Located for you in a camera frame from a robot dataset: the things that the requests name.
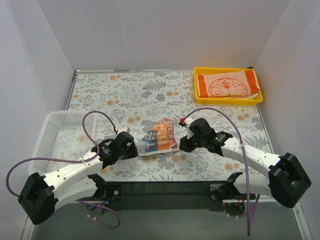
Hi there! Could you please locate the striped rabbit print towel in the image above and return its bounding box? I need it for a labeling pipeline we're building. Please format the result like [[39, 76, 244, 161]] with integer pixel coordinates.
[[136, 118, 179, 157]]

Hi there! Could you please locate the white towel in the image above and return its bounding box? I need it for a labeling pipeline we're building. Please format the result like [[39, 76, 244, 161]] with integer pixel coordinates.
[[228, 92, 260, 100]]

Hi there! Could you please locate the orange patterned towel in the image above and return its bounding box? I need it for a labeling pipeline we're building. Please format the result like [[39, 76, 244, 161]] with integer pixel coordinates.
[[196, 69, 261, 98]]

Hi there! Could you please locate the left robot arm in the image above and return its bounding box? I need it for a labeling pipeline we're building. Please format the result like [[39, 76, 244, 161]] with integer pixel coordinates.
[[18, 131, 138, 225]]

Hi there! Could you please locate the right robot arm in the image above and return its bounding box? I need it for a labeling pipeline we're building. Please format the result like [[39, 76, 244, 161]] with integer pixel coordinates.
[[179, 117, 312, 208]]

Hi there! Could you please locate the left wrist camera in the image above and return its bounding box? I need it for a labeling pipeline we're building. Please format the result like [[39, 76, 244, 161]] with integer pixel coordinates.
[[115, 126, 131, 135]]

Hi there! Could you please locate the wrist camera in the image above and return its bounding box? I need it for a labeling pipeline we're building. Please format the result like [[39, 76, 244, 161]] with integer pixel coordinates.
[[115, 126, 131, 135], [179, 117, 194, 139]]

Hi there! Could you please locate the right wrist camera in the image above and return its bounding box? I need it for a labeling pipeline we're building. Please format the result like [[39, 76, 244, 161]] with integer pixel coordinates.
[[179, 117, 194, 139]]

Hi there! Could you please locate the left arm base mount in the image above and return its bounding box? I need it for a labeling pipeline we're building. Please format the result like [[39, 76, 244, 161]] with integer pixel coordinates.
[[84, 184, 122, 217]]

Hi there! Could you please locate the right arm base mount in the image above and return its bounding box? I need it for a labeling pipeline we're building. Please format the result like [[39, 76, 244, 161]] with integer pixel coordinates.
[[208, 184, 247, 217]]

